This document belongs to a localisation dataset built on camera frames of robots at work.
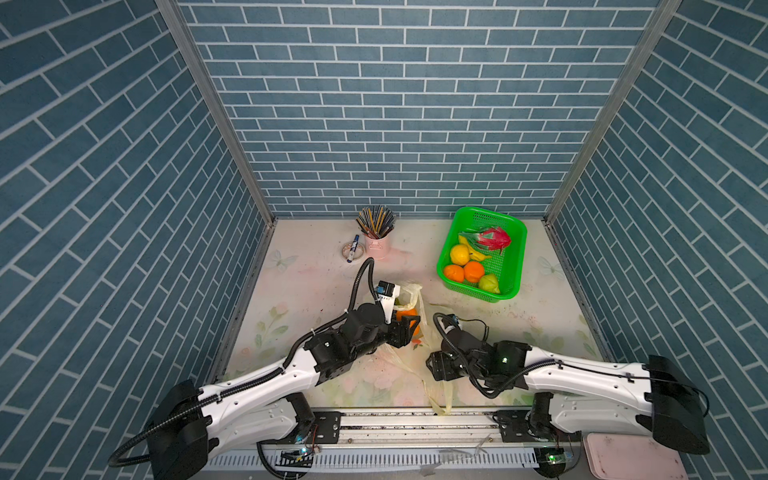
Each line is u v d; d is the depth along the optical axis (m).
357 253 1.08
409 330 0.68
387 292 0.65
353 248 1.08
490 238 1.05
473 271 0.99
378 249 1.04
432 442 0.73
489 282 0.94
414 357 0.79
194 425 0.40
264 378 0.47
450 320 0.72
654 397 0.42
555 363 0.50
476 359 0.58
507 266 1.05
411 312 0.72
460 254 1.02
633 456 0.69
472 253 1.05
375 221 1.05
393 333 0.66
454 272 0.96
